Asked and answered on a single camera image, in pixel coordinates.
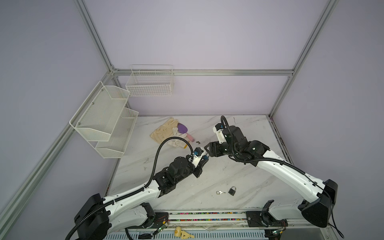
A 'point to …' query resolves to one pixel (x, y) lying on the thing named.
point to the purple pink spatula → (183, 129)
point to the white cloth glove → (177, 142)
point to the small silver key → (220, 192)
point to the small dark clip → (198, 142)
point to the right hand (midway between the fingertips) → (208, 146)
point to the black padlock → (232, 190)
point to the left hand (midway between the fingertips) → (204, 158)
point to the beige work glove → (163, 132)
